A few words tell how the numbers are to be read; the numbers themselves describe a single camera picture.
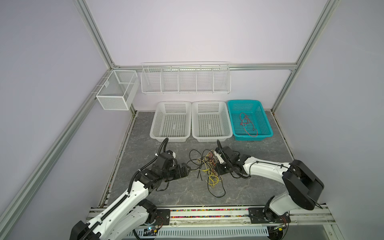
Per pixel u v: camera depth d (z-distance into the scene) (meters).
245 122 1.14
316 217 0.74
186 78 1.03
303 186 0.44
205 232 1.14
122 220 0.54
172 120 1.15
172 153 0.75
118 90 1.02
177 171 0.69
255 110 1.17
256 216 0.72
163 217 0.73
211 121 1.15
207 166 0.89
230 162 0.68
